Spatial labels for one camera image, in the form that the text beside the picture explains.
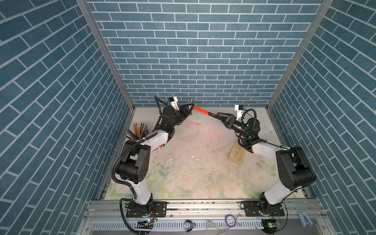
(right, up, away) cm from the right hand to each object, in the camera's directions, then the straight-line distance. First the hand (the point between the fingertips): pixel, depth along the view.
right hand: (220, 117), depth 80 cm
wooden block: (+12, -22, +8) cm, 26 cm away
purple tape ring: (+1, -52, -10) cm, 53 cm away
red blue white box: (-38, -20, +15) cm, 46 cm away
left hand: (-13, +7, +3) cm, 14 cm away
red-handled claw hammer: (-10, +4, +6) cm, 13 cm away
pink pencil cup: (-49, -9, +11) cm, 51 cm away
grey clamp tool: (+39, -50, -11) cm, 64 cm away
